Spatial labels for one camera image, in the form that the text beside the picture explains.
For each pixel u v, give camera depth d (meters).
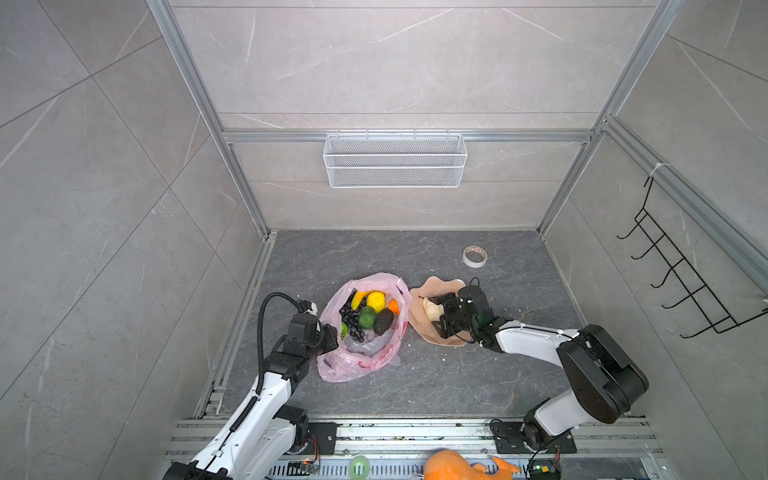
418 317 0.94
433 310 0.90
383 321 0.90
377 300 0.93
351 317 0.93
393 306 0.93
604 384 0.44
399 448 0.73
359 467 0.70
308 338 0.65
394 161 1.01
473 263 1.10
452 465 0.64
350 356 0.80
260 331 0.59
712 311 0.61
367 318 0.90
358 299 0.90
